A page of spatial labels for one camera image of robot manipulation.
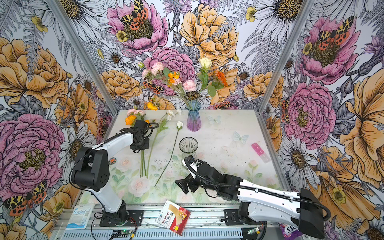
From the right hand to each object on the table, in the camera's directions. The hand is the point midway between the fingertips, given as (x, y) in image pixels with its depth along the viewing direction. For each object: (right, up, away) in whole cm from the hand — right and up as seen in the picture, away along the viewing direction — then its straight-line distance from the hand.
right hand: (184, 180), depth 72 cm
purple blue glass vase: (+4, +28, +33) cm, 44 cm away
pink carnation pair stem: (0, +49, +18) cm, 52 cm away
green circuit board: (-30, -25, -1) cm, 39 cm away
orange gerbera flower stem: (+18, +50, +16) cm, 55 cm away
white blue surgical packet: (-52, -19, +3) cm, 55 cm away
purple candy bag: (+47, -22, -3) cm, 52 cm away
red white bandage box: (-5, -17, 0) cm, 18 cm away
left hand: (-28, +11, +22) cm, 37 cm away
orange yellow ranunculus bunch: (-28, +5, +22) cm, 36 cm away
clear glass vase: (+1, +15, +8) cm, 17 cm away
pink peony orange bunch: (-42, +33, +43) cm, 69 cm away
